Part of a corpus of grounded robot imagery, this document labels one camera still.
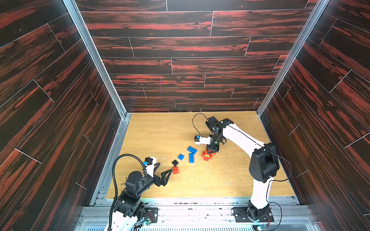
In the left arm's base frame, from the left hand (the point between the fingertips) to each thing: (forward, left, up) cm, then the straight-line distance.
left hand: (166, 168), depth 76 cm
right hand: (+17, -28, -5) cm, 33 cm away
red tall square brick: (+3, -4, -11) cm, 12 cm away
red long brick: (+12, -23, -4) cm, 26 cm away
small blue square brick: (+13, -7, -12) cm, 19 cm away
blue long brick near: (+12, -14, -12) cm, 22 cm away
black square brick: (+9, -3, -12) cm, 15 cm away
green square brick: (+12, -24, -7) cm, 28 cm away
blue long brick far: (+19, -14, -13) cm, 27 cm away
